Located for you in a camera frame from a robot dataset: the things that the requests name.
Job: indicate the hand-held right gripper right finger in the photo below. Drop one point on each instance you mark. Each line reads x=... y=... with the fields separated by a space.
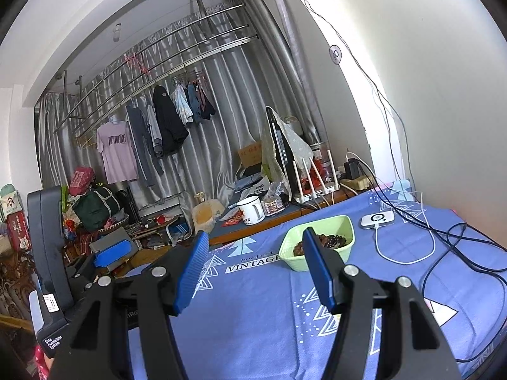
x=321 y=269

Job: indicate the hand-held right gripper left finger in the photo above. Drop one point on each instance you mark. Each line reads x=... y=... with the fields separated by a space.
x=192 y=273

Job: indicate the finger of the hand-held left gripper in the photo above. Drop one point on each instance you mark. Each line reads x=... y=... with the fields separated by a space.
x=113 y=252

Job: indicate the green plastic tray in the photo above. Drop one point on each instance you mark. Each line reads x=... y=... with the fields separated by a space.
x=293 y=263

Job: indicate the person's left forearm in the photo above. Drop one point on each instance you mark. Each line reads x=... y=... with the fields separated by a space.
x=42 y=364

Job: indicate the grey flat box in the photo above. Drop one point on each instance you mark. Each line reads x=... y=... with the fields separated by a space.
x=130 y=251

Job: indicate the dark green duffel bag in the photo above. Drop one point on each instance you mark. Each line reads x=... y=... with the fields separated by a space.
x=95 y=209

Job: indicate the yellow plastic bag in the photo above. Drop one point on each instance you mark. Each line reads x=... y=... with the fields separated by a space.
x=208 y=213

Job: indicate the red envelope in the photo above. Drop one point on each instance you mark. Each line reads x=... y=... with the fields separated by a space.
x=231 y=220

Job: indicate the wooden side table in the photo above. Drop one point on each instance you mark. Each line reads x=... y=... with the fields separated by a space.
x=277 y=219

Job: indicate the pink bag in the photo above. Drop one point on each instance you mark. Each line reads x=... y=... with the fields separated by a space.
x=82 y=181

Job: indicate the blue printed bed sheet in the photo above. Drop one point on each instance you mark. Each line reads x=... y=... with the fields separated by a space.
x=257 y=304

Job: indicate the white router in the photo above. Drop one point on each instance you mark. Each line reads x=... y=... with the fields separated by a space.
x=317 y=196

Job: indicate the white power bank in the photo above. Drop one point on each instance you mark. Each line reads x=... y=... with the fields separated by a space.
x=376 y=219

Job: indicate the white enamel mug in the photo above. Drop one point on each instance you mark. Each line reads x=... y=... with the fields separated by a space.
x=251 y=211

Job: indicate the beige power strip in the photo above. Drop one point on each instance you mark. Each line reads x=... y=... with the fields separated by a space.
x=356 y=185

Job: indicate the pink t-shirt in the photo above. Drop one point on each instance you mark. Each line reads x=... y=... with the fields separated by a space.
x=117 y=154

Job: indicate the clear jar with red contents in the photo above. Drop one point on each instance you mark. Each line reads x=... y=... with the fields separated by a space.
x=324 y=170

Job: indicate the black charger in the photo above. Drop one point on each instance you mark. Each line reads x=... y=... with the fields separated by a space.
x=352 y=169

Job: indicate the grey trousers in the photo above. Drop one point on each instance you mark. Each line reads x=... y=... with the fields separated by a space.
x=138 y=138

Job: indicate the black monitor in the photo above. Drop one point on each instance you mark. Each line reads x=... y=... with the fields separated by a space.
x=283 y=158

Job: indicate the grey shirt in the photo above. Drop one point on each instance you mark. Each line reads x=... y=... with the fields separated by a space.
x=155 y=134

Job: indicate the cardboard box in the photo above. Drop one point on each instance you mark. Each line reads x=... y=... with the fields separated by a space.
x=250 y=153

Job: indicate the black shirt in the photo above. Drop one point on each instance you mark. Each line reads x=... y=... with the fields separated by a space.
x=168 y=122

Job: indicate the white shirt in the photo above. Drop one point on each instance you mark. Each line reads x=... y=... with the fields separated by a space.
x=182 y=105

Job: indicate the dark underwear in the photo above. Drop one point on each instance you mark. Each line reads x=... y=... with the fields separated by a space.
x=206 y=105

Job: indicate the blue garment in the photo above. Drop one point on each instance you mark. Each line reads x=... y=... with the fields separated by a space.
x=193 y=103

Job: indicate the grey pipe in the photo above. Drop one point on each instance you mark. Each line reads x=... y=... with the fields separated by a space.
x=303 y=87

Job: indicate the pink clothes hanger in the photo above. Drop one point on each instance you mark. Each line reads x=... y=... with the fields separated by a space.
x=136 y=63

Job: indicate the metal clothes rack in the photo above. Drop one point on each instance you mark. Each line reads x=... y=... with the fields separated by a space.
x=158 y=59

